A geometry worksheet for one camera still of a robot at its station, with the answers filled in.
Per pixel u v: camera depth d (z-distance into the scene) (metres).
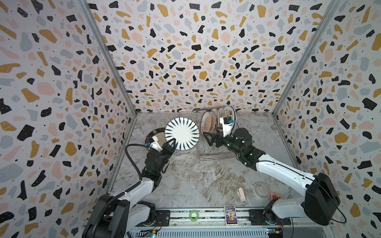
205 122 1.06
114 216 0.41
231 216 0.73
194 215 0.75
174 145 0.80
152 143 0.74
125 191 0.47
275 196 0.78
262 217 0.73
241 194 0.80
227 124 0.66
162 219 0.73
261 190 0.84
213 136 0.66
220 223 0.73
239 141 0.59
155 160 0.63
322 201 0.41
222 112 1.06
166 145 0.76
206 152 1.00
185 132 0.87
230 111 1.00
